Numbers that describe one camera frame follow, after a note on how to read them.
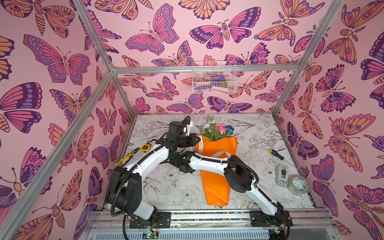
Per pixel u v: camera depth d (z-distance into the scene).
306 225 0.73
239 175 0.55
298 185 0.85
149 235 0.72
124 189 0.41
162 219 0.73
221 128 1.05
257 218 0.73
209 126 1.06
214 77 0.95
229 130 1.04
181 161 0.67
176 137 0.64
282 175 0.85
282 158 0.94
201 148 0.86
